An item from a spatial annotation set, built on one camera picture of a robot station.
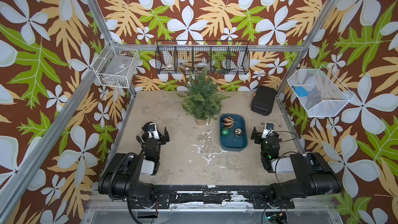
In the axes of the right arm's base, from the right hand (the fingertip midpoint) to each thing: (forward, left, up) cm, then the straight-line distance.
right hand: (262, 128), depth 91 cm
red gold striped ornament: (+6, +19, -2) cm, 20 cm away
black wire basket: (+39, +25, +23) cm, 52 cm away
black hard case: (+25, -8, -3) cm, 27 cm away
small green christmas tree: (+2, +36, +21) cm, 42 cm away
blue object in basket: (+13, -20, +17) cm, 29 cm away
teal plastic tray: (+1, +16, -6) cm, 17 cm away
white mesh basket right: (+6, -28, +21) cm, 35 cm away
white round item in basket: (+36, +37, +19) cm, 54 cm away
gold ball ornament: (-1, +14, -4) cm, 14 cm away
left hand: (0, +62, +2) cm, 62 cm away
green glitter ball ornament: (0, +22, -4) cm, 22 cm away
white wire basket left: (+24, +84, +26) cm, 91 cm away
